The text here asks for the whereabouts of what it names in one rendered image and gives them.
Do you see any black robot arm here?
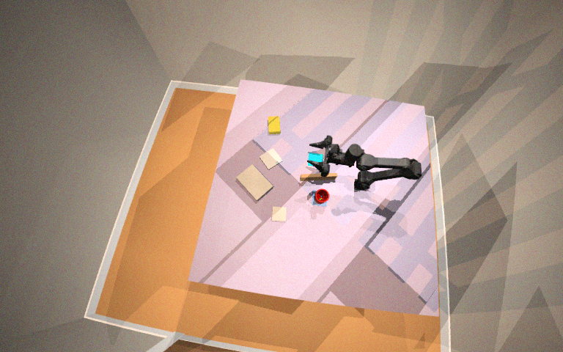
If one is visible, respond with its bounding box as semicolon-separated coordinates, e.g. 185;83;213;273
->
330;144;422;191

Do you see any yellow rectangular block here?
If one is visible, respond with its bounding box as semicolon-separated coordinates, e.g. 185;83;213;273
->
268;117;280;134

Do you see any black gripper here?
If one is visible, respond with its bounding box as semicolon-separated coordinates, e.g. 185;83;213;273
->
307;135;344;177

